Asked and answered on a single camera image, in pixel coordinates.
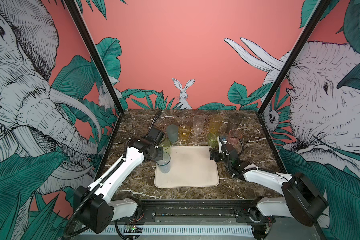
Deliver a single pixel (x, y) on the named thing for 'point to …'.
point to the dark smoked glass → (233, 122)
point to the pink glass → (234, 137)
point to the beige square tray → (190, 167)
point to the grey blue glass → (164, 164)
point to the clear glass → (198, 121)
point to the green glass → (212, 139)
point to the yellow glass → (185, 131)
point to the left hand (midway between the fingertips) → (157, 153)
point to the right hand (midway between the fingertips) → (214, 146)
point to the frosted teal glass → (172, 132)
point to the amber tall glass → (215, 122)
